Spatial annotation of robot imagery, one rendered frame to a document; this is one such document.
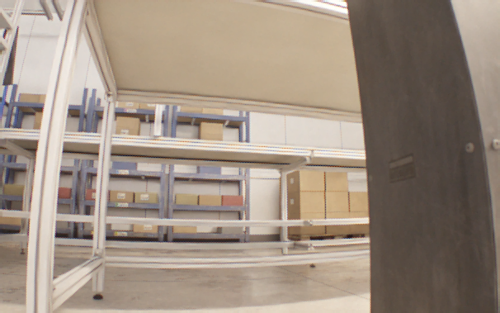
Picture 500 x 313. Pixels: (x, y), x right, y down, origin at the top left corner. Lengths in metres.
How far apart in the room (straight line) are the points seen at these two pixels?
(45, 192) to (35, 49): 5.38
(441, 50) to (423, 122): 0.08
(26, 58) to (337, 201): 5.51
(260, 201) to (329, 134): 1.85
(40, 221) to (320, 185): 4.02
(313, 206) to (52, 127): 3.94
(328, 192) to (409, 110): 4.14
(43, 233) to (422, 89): 0.73
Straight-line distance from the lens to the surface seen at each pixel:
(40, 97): 5.11
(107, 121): 1.51
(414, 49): 0.42
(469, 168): 0.33
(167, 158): 2.84
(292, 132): 5.59
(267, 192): 5.22
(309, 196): 4.39
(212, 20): 1.05
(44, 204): 0.75
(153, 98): 1.56
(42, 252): 0.75
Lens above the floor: 0.37
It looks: 13 degrees up
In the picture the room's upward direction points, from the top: straight up
